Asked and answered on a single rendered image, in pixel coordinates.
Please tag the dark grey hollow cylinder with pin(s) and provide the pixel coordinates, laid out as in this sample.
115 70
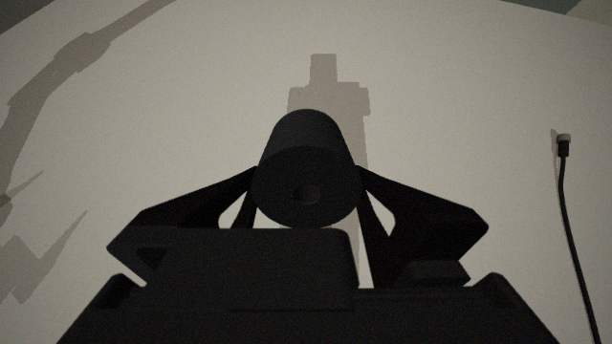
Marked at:
306 177

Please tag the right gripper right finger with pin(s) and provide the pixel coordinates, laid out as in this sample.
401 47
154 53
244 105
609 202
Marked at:
427 228

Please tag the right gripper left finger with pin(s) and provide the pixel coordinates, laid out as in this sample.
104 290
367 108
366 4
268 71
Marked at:
203 207

